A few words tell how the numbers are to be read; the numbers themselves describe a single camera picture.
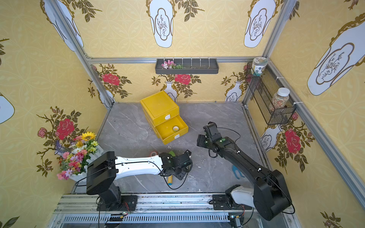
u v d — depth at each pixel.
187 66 0.92
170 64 0.88
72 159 0.72
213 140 0.64
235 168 0.86
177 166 0.62
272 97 0.68
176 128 0.95
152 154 0.92
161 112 0.86
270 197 0.40
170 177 0.80
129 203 0.73
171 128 0.95
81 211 0.73
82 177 0.76
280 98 0.65
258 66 0.85
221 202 0.73
